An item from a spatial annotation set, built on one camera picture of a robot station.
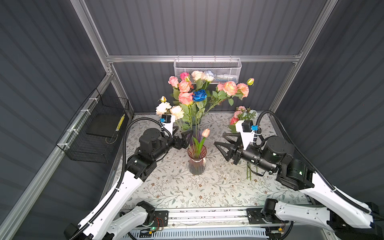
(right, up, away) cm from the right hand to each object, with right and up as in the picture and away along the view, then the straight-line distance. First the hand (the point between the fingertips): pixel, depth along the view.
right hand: (220, 141), depth 54 cm
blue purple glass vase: (-9, +1, +20) cm, 22 cm away
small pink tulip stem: (-8, -5, +22) cm, 24 cm away
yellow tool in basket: (-48, +7, +22) cm, 53 cm away
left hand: (-14, +4, +12) cm, 19 cm away
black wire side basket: (-60, +1, +18) cm, 63 cm away
